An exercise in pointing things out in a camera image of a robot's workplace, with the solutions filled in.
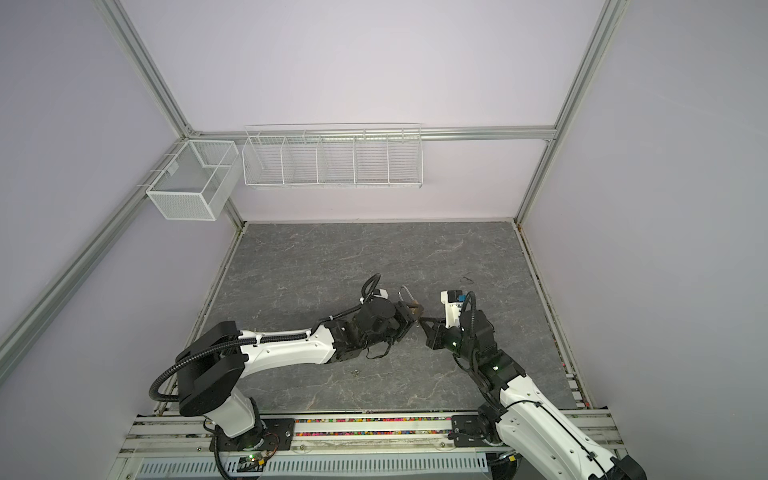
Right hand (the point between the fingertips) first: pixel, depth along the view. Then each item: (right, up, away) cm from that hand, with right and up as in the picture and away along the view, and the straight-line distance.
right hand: (421, 322), depth 78 cm
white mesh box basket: (-71, +41, +18) cm, 84 cm away
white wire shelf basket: (-28, +51, +21) cm, 62 cm away
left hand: (+1, +1, -1) cm, 1 cm away
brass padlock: (-2, +4, +1) cm, 4 cm away
